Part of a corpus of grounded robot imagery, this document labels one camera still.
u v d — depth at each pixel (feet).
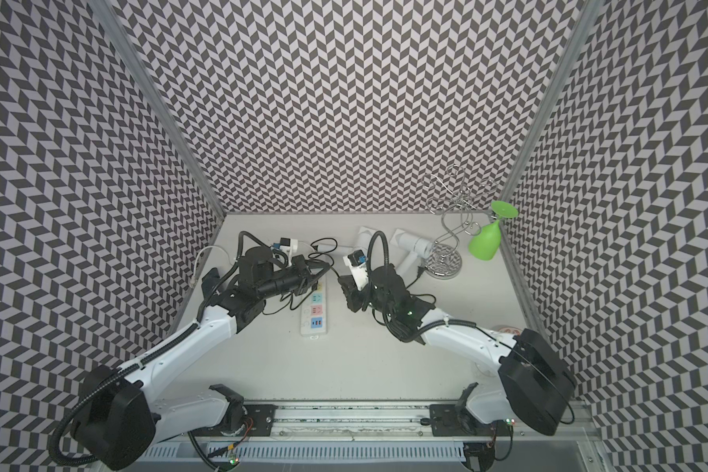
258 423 2.36
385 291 1.86
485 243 2.72
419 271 3.25
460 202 2.59
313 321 2.84
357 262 2.15
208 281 3.09
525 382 1.34
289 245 2.42
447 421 2.37
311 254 3.25
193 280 3.28
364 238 3.43
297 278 2.23
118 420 1.27
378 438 2.33
